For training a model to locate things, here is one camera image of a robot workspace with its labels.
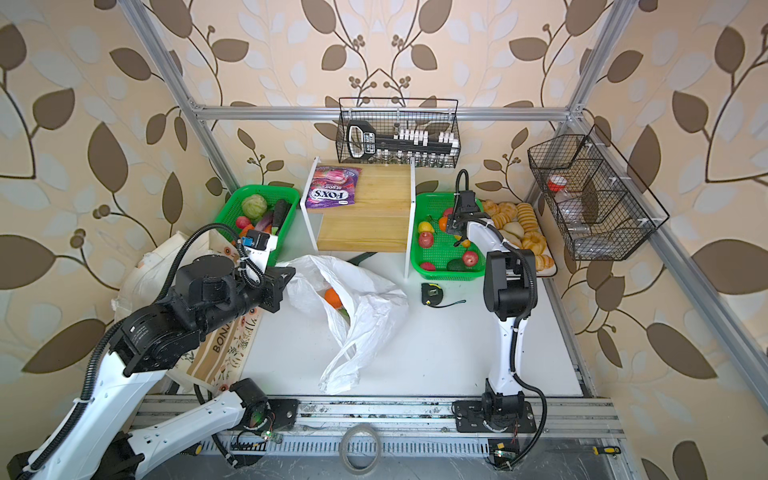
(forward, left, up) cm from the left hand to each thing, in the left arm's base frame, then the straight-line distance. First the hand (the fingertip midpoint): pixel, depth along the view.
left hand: (295, 270), depth 60 cm
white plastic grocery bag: (0, -12, -17) cm, 21 cm away
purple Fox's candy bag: (+26, -3, 0) cm, 26 cm away
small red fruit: (+34, -30, -31) cm, 55 cm away
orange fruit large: (+1, -5, -15) cm, 16 cm away
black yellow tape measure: (+13, -32, -33) cm, 48 cm away
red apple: (+26, -45, -31) cm, 60 cm away
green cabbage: (+46, +35, -28) cm, 64 cm away
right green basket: (+33, -34, -36) cm, 59 cm away
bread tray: (+38, -64, -28) cm, 79 cm away
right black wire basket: (+22, -71, -1) cm, 74 cm away
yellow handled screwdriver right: (-26, -73, -34) cm, 84 cm away
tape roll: (-28, -10, -31) cm, 42 cm away
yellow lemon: (+40, -30, -31) cm, 59 cm away
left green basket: (+45, +43, -29) cm, 69 cm away
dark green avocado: (+22, -40, -29) cm, 54 cm away
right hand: (+37, -44, -27) cm, 63 cm away
